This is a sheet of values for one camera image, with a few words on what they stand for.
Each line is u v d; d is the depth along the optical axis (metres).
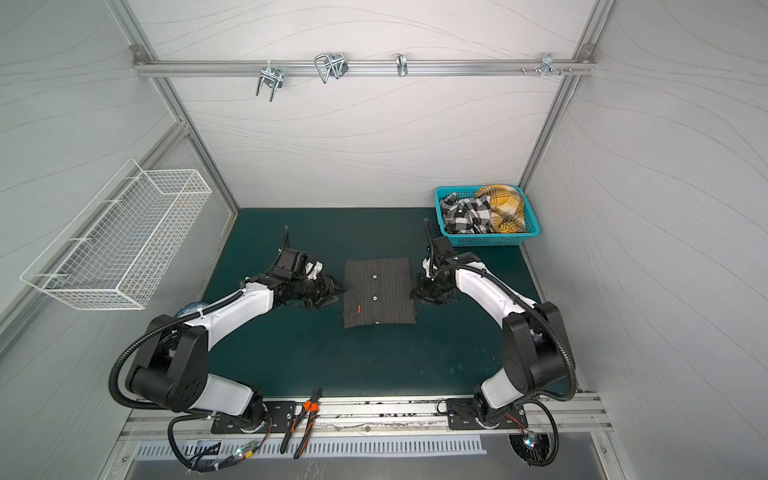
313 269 0.77
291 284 0.70
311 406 0.75
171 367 0.43
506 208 1.06
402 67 0.78
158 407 0.44
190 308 0.88
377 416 0.75
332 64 0.77
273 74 0.78
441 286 0.73
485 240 1.04
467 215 1.06
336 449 0.70
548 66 0.77
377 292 0.92
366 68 0.79
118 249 0.69
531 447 0.72
